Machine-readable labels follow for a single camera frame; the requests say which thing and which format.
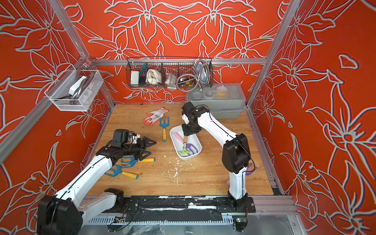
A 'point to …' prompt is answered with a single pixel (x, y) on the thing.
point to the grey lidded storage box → (224, 101)
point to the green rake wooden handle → (184, 152)
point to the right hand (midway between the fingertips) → (184, 132)
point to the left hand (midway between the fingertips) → (154, 146)
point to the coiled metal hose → (190, 82)
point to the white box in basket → (134, 77)
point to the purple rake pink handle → (188, 145)
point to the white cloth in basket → (153, 77)
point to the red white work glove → (153, 117)
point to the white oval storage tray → (177, 145)
